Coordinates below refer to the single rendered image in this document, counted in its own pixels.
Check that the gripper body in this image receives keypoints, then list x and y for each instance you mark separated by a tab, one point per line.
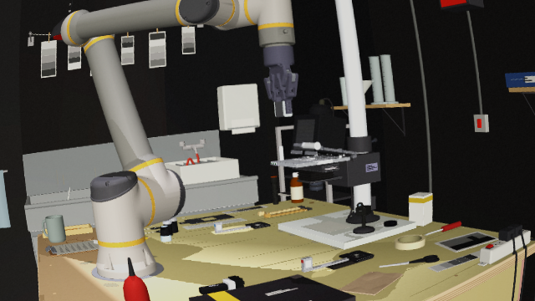
277	58

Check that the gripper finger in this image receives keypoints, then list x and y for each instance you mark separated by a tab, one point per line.
291	90
272	90

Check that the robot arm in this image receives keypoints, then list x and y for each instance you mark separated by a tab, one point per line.
121	125

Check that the black enlarger lamphouse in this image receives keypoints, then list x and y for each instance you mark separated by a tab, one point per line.
319	125

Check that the white lamphouse lever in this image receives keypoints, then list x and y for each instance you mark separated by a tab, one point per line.
308	146

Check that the white enlarger column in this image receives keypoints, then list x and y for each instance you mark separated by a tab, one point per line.
352	67

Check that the grey negative carrier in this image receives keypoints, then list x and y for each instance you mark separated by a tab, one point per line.
309	161

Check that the dark enlarger stage body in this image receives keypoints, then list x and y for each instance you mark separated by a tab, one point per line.
355	169

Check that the cream carrier rest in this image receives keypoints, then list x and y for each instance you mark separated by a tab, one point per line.
238	228

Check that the grey tray black carrier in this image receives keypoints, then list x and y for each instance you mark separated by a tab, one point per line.
209	220

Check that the white enlarger baseboard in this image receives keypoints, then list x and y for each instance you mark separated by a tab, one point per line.
334	236

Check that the white towel dispenser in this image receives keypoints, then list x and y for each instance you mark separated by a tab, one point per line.
237	106

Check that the white funnel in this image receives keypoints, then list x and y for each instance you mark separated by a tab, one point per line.
343	90

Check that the pale green measuring cylinder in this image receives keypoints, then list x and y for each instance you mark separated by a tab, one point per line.
375	79
388	77

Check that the grey test print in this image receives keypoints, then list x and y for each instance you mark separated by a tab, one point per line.
48	58
74	57
157	49
127	50
188	40

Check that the black cylinder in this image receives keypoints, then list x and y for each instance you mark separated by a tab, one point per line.
274	190

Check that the brown bottle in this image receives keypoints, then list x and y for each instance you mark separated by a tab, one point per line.
297	190

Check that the white sink basin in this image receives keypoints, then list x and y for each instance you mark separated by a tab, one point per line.
209	169

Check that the black strip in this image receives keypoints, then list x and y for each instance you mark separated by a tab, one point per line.
246	208

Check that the wooden slotted rack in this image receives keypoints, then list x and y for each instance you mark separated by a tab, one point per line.
284	211

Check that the black focus finder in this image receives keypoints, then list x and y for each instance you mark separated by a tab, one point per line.
362	217

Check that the black round cap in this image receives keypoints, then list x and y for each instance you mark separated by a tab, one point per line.
390	223

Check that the black film canister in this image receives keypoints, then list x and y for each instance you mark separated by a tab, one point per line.
166	232
174	226

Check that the white box yellow band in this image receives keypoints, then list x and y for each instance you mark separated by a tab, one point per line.
420	209

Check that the cream tape roll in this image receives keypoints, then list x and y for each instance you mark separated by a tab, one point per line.
399	243

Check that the red safelight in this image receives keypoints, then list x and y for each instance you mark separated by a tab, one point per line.
460	3

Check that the black box yellow stripe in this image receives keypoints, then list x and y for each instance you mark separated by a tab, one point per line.
288	290

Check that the black white timer block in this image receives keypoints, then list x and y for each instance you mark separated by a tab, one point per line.
221	285

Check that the brown board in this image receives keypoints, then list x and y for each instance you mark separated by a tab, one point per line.
371	282

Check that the grey sink cabinet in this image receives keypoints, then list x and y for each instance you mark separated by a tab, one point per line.
62	167

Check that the blue box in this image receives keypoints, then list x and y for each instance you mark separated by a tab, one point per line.
520	80

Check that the black print in tray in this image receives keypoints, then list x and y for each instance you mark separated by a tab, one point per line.
466	241

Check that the grey test strip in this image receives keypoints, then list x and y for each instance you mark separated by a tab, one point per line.
453	263

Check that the yellow sponge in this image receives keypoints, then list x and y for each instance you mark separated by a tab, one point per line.
79	229

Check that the red blower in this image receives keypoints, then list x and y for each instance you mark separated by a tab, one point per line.
134	288

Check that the grey round foot plate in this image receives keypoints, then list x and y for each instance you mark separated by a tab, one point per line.
97	272

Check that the grey ribbed rack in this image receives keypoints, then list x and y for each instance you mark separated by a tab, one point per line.
71	247

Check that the pale green mug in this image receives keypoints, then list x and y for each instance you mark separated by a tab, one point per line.
55	229

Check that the black plug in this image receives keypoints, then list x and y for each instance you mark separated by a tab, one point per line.
511	232

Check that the white power strip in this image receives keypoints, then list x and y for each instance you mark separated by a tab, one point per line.
501	248

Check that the pale blue towel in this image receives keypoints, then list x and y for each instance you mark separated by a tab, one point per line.
4	200

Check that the white tube frame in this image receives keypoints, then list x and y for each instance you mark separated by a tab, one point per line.
281	167

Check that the wooden wall shelf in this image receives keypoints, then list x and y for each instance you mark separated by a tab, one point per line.
384	106

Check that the grey wall switch red button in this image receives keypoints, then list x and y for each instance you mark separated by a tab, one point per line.
481	123

